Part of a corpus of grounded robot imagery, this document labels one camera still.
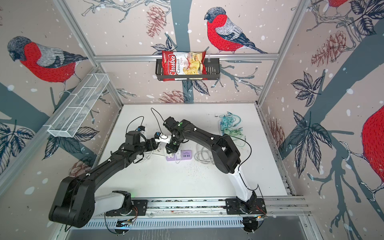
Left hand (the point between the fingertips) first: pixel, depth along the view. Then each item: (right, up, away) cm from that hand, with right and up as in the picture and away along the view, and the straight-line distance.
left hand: (155, 141), depth 87 cm
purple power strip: (+18, -9, +2) cm, 20 cm away
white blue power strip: (+42, +9, +14) cm, 45 cm away
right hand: (+8, -6, -1) cm, 10 cm away
